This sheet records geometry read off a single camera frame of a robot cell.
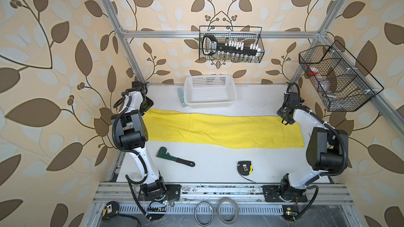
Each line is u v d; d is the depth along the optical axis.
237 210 0.69
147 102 0.86
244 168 0.79
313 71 0.81
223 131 0.94
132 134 0.54
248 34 0.91
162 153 0.87
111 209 0.68
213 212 0.72
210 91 1.15
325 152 0.46
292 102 0.74
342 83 0.73
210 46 0.86
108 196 0.75
